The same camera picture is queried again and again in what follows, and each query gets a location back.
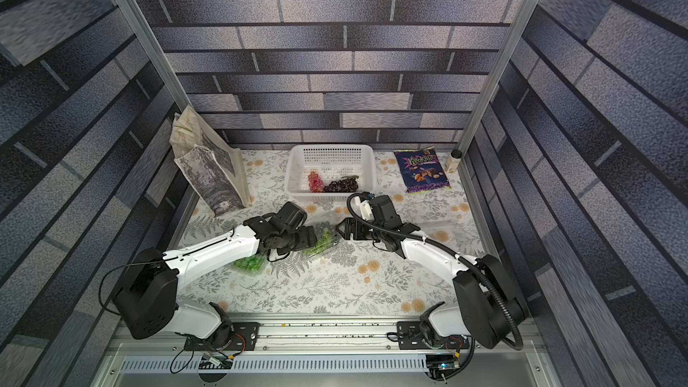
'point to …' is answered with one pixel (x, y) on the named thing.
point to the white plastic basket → (332, 162)
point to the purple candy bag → (421, 170)
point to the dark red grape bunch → (347, 184)
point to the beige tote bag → (210, 160)
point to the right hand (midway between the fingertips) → (345, 225)
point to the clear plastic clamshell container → (254, 265)
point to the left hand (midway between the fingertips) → (311, 241)
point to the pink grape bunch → (315, 184)
